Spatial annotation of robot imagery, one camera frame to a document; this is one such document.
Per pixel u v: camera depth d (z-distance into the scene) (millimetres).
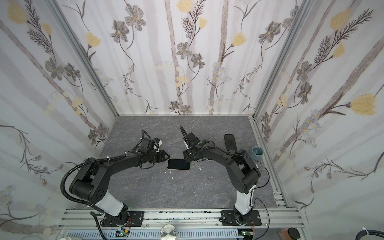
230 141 1051
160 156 821
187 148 733
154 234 703
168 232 580
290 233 626
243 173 485
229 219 731
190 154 796
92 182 459
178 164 933
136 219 733
